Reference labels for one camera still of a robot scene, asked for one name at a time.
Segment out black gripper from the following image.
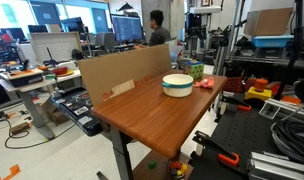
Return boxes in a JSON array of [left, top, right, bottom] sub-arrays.
[[184, 13, 207, 41]]

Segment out colourful patterned cube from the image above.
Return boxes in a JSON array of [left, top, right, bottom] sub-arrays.
[[182, 60, 206, 80]]

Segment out seated person dark shirt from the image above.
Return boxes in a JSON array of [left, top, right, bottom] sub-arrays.
[[134, 9, 172, 51]]

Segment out black round object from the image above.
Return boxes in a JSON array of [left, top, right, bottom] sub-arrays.
[[293, 76, 304, 105]]

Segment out aluminium extrusion rail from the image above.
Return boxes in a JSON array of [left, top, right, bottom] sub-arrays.
[[247, 151, 304, 180], [257, 97, 304, 123]]

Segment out cup of coloured balls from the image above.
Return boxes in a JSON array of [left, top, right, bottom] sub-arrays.
[[168, 160, 189, 178]]

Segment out orange floor tape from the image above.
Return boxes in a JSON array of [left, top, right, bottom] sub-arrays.
[[0, 163, 22, 180]]

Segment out black cable bundle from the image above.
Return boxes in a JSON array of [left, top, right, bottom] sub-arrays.
[[270, 117, 304, 165]]

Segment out red basket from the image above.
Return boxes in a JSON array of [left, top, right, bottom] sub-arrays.
[[222, 76, 245, 95]]

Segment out grey office chair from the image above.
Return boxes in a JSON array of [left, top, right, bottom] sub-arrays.
[[94, 31, 120, 55]]

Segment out orange black bar clamp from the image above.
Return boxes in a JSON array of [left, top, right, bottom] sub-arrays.
[[221, 94, 253, 112], [192, 130, 242, 168]]

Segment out yellow emergency stop box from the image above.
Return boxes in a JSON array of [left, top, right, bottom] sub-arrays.
[[244, 77, 274, 102]]

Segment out orange flat object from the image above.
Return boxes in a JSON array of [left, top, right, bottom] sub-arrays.
[[279, 94, 304, 106]]

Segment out yellow plate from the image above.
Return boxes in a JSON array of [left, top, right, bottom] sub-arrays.
[[55, 68, 76, 78]]

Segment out black stand pole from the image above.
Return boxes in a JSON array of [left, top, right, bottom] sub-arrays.
[[274, 0, 304, 101]]

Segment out large cardboard box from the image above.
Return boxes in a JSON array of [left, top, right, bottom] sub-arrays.
[[243, 7, 295, 38]]

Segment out background computer monitor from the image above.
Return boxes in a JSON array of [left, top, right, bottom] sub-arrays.
[[59, 16, 85, 35]]

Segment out black metal table leg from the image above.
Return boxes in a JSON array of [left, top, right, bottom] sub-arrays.
[[95, 126, 136, 180]]

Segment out green ball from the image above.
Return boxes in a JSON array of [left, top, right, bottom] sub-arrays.
[[147, 160, 158, 170]]

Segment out wooden lower shelf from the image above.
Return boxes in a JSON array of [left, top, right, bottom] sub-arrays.
[[131, 149, 195, 180]]

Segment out black floor cable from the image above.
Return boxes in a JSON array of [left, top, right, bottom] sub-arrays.
[[3, 116, 77, 150]]

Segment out black perforated breadboard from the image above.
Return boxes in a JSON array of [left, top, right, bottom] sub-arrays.
[[188, 106, 304, 180]]

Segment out large computer monitor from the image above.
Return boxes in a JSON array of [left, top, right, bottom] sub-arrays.
[[110, 13, 145, 44]]

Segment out red bowl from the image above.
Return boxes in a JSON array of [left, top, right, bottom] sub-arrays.
[[52, 66, 70, 76]]

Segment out white desk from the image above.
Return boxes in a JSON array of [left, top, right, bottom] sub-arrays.
[[0, 68, 84, 140]]

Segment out brown cardboard sheet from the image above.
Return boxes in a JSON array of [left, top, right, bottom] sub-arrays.
[[77, 43, 173, 107]]

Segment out open cardboard box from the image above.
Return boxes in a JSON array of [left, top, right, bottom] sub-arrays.
[[40, 95, 71, 127]]

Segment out black floor case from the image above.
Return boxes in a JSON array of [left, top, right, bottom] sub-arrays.
[[52, 87, 104, 138]]

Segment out black equipment case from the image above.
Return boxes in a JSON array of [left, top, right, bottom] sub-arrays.
[[0, 68, 45, 89]]

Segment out white pegboard panel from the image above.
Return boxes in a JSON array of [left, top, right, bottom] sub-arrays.
[[28, 31, 84, 65]]

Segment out cream bowl teal rim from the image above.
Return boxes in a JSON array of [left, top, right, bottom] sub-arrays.
[[161, 73, 195, 99]]

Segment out pink plush toy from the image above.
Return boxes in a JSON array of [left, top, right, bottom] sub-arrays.
[[193, 76, 216, 90]]

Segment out blue plastic bin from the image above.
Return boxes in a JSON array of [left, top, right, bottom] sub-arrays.
[[250, 34, 295, 49]]

